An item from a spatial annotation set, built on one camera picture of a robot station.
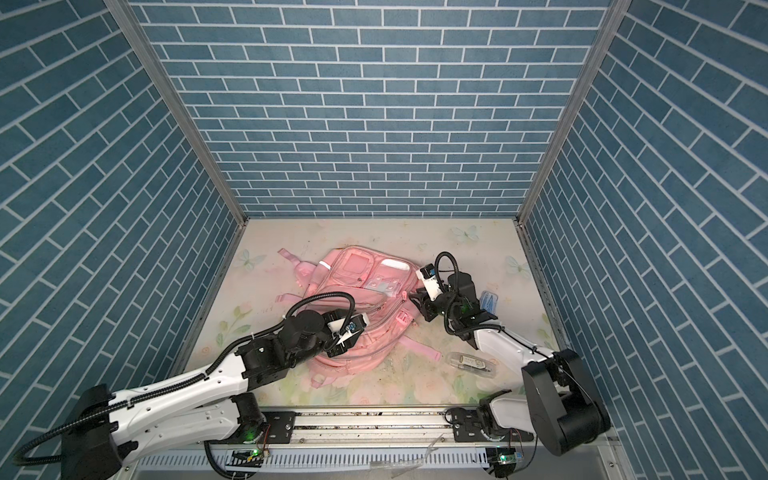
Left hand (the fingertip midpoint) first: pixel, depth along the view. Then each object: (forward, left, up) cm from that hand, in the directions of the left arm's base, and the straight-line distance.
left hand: (357, 318), depth 76 cm
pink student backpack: (+16, -5, -9) cm, 19 cm away
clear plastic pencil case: (-8, -32, -14) cm, 35 cm away
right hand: (+11, -15, -4) cm, 19 cm away
